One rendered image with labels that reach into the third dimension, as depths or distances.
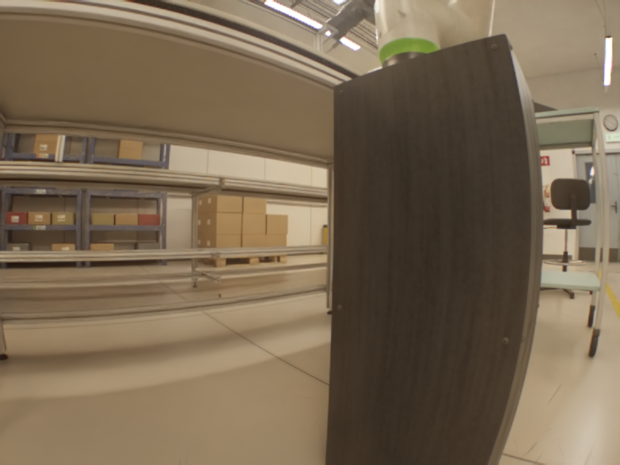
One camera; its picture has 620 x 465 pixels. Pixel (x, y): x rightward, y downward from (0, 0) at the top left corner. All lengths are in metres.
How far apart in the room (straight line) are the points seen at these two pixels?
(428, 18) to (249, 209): 3.96
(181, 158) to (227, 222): 1.49
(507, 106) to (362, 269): 0.32
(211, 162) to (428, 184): 4.99
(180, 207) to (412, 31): 4.69
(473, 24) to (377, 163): 0.43
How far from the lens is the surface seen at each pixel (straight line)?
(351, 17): 1.00
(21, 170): 2.14
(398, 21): 0.64
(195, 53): 0.85
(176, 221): 5.02
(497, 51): 0.46
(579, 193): 2.97
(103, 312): 1.42
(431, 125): 0.45
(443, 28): 0.70
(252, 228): 4.40
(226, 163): 5.43
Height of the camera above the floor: 0.53
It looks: 1 degrees down
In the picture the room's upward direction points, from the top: 1 degrees clockwise
